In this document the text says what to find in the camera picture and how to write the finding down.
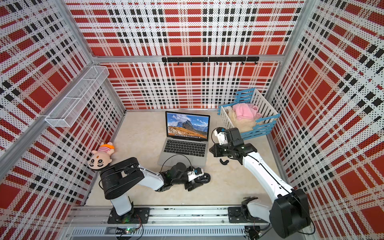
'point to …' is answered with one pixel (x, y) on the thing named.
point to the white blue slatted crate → (251, 96)
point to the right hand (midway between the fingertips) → (213, 149)
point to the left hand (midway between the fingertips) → (200, 175)
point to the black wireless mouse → (204, 179)
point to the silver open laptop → (187, 139)
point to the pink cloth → (245, 111)
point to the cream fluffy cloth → (240, 125)
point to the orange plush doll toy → (101, 158)
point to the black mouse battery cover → (225, 162)
